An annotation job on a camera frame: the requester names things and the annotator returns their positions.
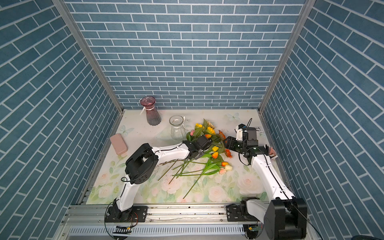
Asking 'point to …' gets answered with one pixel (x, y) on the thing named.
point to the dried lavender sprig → (172, 160)
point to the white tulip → (227, 167)
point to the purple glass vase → (153, 117)
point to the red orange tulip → (224, 164)
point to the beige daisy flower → (210, 124)
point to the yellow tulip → (215, 148)
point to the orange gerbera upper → (222, 135)
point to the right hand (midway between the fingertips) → (229, 142)
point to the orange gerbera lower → (228, 153)
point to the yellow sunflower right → (211, 130)
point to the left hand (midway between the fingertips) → (199, 148)
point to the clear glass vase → (178, 132)
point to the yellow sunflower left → (198, 126)
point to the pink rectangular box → (119, 144)
